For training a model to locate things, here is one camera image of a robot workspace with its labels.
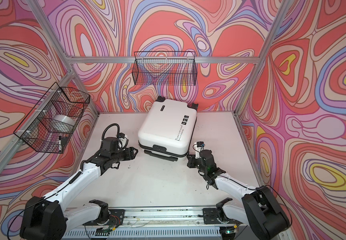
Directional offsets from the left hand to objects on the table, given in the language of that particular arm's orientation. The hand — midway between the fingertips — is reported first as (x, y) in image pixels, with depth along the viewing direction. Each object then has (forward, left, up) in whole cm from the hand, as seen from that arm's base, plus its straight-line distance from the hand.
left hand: (135, 150), depth 85 cm
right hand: (-3, -31, -6) cm, 31 cm away
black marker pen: (-4, +33, +13) cm, 36 cm away
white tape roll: (+2, +31, +21) cm, 37 cm away
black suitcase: (+7, -18, +9) cm, 21 cm away
